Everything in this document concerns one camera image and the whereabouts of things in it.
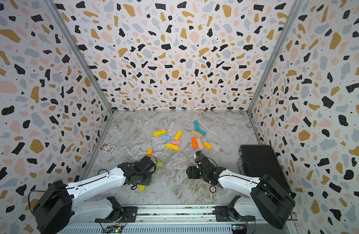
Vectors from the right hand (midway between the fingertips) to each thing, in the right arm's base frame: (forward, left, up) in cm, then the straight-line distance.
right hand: (191, 171), depth 87 cm
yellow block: (+28, +24, -1) cm, 37 cm away
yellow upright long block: (+28, +10, -2) cm, 29 cm away
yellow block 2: (-11, +26, +3) cm, 29 cm away
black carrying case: (+6, -41, +2) cm, 41 cm away
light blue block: (+26, +19, -3) cm, 32 cm away
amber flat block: (+20, -11, -3) cm, 23 cm away
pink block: (+20, +11, -1) cm, 23 cm away
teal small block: (+31, -8, -3) cm, 32 cm away
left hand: (-5, +24, 0) cm, 25 cm away
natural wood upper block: (+29, -3, -2) cm, 29 cm away
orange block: (+21, -2, -2) cm, 21 cm away
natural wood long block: (+19, -6, -2) cm, 20 cm away
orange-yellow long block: (+13, +28, -2) cm, 31 cm away
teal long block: (+38, -3, -3) cm, 38 cm away
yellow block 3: (+18, +13, -2) cm, 22 cm away
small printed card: (+14, +57, +1) cm, 59 cm away
